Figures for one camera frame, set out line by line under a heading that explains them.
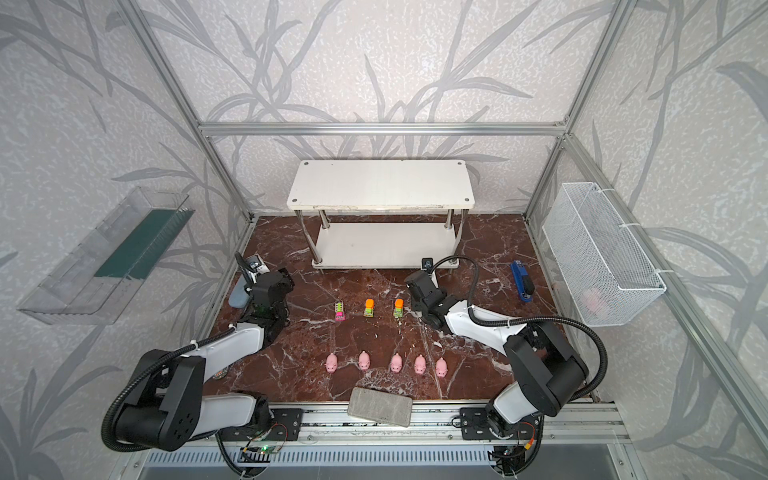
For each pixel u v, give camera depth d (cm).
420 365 82
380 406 74
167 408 42
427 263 79
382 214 124
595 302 73
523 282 96
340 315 91
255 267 73
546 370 43
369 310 91
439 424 75
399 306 94
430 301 68
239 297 94
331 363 82
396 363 82
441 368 82
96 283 64
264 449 71
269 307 68
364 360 83
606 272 62
